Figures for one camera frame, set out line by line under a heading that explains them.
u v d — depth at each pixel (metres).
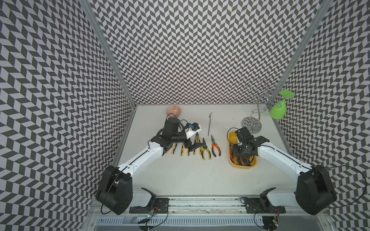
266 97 0.82
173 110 1.12
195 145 0.68
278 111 0.83
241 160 0.86
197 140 0.96
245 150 0.65
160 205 0.71
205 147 0.94
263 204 0.64
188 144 0.68
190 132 0.67
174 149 0.92
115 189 0.40
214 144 0.96
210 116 1.11
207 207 0.74
